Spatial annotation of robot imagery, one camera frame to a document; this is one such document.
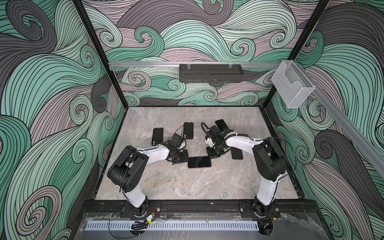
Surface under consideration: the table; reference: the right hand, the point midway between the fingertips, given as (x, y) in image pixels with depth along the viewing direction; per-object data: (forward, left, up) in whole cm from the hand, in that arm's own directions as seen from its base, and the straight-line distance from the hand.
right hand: (210, 158), depth 92 cm
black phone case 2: (+21, +14, 0) cm, 25 cm away
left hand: (-1, +13, +1) cm, 13 cm away
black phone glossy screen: (+26, -11, +1) cm, 28 cm away
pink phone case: (-6, +6, 0) cm, 9 cm away
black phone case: (+16, +36, 0) cm, 39 cm away
